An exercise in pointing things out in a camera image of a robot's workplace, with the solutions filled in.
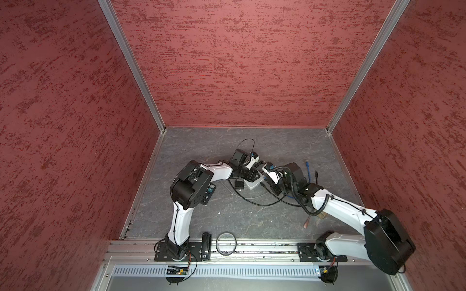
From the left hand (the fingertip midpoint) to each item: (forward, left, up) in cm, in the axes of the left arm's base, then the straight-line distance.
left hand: (255, 177), depth 97 cm
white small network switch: (-4, 0, +3) cm, 5 cm away
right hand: (-7, -4, +9) cm, 12 cm away
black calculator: (-11, +24, +1) cm, 27 cm away
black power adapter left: (-6, +9, +1) cm, 10 cm away
